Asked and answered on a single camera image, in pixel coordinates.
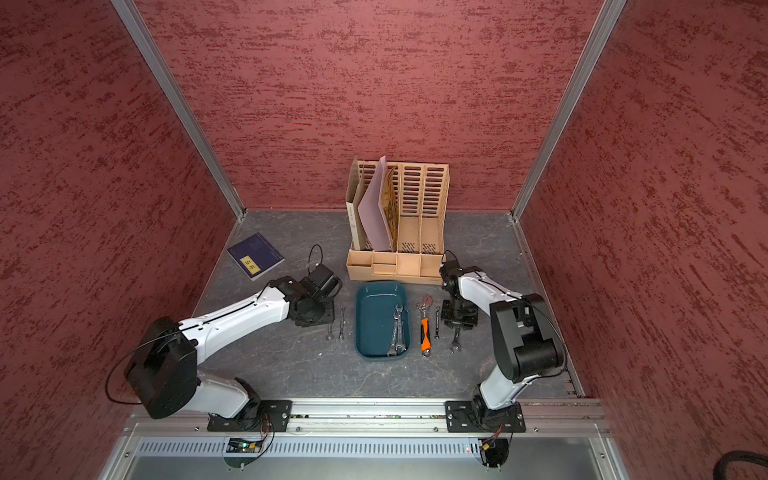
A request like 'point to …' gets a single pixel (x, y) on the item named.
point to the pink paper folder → (375, 210)
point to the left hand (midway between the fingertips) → (324, 322)
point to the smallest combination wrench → (437, 310)
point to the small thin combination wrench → (342, 322)
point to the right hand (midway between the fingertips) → (457, 329)
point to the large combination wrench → (393, 350)
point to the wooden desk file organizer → (418, 199)
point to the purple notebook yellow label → (256, 256)
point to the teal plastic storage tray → (376, 302)
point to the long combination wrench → (400, 345)
